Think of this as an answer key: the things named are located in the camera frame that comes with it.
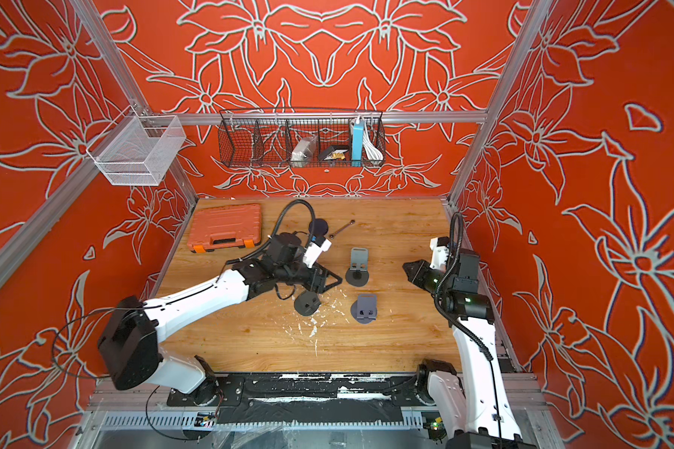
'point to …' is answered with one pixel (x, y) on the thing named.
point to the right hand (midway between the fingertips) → (399, 264)
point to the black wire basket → (300, 137)
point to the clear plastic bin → (137, 150)
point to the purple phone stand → (364, 309)
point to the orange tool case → (227, 226)
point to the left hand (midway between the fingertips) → (335, 274)
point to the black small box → (336, 152)
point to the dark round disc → (320, 226)
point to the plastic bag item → (303, 150)
